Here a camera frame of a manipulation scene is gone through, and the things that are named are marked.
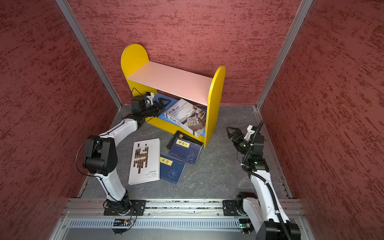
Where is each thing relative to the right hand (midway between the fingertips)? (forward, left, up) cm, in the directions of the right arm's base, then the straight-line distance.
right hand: (226, 134), depth 79 cm
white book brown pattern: (-6, +47, -17) cm, 51 cm away
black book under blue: (+13, +27, -18) cm, 35 cm away
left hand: (+21, +33, +2) cm, 39 cm away
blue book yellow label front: (-11, +32, -19) cm, 39 cm away
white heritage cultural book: (+17, +20, -3) cm, 27 cm away
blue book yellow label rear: (+1, +23, -19) cm, 30 cm away
